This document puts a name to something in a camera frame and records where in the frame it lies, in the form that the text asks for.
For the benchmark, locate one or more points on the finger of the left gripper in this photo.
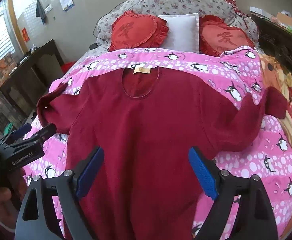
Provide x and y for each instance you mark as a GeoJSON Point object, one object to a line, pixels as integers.
{"type": "Point", "coordinates": [40, 136]}
{"type": "Point", "coordinates": [16, 134]}

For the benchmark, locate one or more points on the right red heart pillow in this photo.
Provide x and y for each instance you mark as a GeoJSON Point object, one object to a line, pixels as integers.
{"type": "Point", "coordinates": [215, 37]}

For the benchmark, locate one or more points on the red plastic basin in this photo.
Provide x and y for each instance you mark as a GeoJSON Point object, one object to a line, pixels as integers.
{"type": "Point", "coordinates": [67, 66]}

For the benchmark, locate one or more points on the left red heart pillow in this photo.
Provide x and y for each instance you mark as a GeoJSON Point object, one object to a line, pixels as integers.
{"type": "Point", "coordinates": [132, 30]}

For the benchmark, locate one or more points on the dark wooden desk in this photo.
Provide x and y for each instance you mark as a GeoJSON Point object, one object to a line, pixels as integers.
{"type": "Point", "coordinates": [33, 77]}

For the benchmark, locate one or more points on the red heart pillow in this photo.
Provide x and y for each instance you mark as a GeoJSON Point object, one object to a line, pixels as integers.
{"type": "Point", "coordinates": [215, 37]}
{"type": "Point", "coordinates": [132, 30]}

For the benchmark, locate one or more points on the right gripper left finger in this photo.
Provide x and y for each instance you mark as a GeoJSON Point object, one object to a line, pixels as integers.
{"type": "Point", "coordinates": [37, 218]}

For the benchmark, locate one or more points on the white square pillow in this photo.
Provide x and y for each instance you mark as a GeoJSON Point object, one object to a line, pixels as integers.
{"type": "Point", "coordinates": [183, 33]}

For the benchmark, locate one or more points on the floral grey headboard cushion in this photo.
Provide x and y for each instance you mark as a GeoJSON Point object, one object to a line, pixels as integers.
{"type": "Point", "coordinates": [227, 10]}

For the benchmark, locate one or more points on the dark carved wooden cabinet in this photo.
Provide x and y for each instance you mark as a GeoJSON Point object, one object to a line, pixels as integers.
{"type": "Point", "coordinates": [274, 40]}

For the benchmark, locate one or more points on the pink penguin blanket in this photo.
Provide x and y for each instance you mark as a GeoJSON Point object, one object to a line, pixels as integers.
{"type": "Point", "coordinates": [234, 75]}

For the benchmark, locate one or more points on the dark cloth hanging on wall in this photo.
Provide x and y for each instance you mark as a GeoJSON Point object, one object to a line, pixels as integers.
{"type": "Point", "coordinates": [40, 12]}

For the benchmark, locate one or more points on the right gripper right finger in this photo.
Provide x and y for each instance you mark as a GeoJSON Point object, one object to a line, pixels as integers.
{"type": "Point", "coordinates": [255, 217]}

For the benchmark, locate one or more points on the dark red knit sweater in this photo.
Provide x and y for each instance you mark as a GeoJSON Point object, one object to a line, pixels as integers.
{"type": "Point", "coordinates": [146, 124]}

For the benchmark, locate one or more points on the window with blinds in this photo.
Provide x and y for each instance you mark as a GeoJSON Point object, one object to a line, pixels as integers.
{"type": "Point", "coordinates": [8, 42]}

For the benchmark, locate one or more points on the red paper wall decoration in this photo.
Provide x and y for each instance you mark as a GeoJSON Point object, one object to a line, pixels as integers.
{"type": "Point", "coordinates": [25, 35]}

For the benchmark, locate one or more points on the person's left hand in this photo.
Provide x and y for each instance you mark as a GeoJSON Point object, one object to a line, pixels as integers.
{"type": "Point", "coordinates": [8, 213]}

